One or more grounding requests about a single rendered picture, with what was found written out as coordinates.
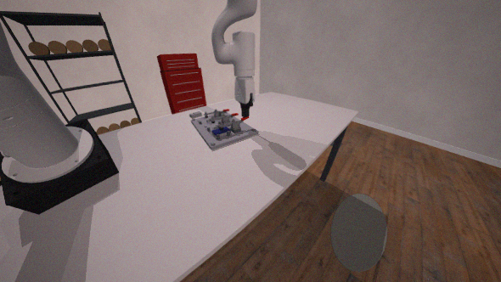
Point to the blue metal block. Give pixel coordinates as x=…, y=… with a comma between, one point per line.
x=221, y=132

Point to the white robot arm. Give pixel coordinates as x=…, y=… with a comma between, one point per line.
x=37, y=146

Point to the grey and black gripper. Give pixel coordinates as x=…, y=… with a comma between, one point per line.
x=244, y=92

